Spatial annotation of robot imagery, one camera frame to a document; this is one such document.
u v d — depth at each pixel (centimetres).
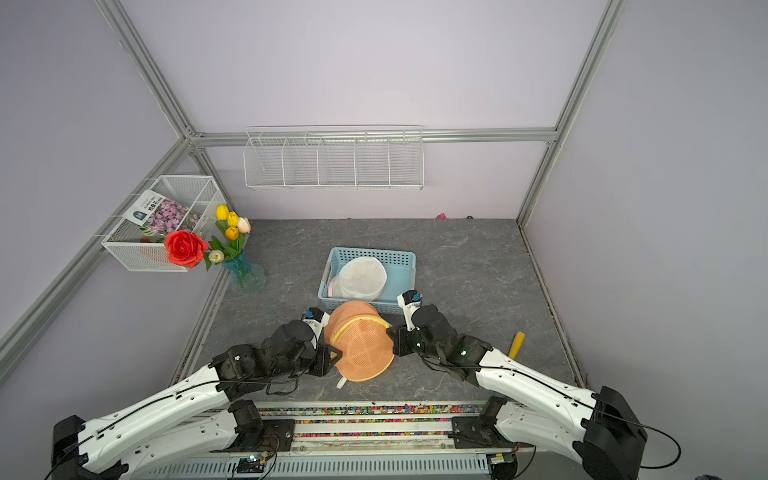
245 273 93
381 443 74
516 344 87
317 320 68
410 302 69
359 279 100
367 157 99
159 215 74
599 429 40
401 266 105
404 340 68
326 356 64
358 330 74
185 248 65
